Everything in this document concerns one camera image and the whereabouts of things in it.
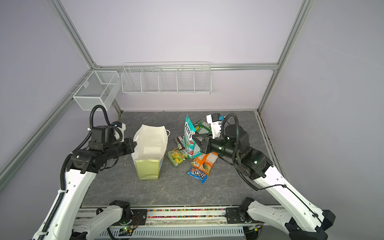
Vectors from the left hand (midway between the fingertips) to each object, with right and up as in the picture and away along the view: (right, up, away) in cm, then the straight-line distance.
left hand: (136, 145), depth 70 cm
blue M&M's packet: (+29, -19, +15) cm, 38 cm away
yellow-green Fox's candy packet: (+16, -10, +22) cm, 29 cm away
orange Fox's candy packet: (+33, -13, +20) cm, 41 cm away
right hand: (+27, +4, -11) cm, 29 cm away
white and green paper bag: (-3, -8, +26) cm, 27 cm away
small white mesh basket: (-39, +35, +33) cm, 62 cm away
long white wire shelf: (+9, +41, +29) cm, 51 cm away
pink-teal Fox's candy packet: (+25, +3, -9) cm, 27 cm away
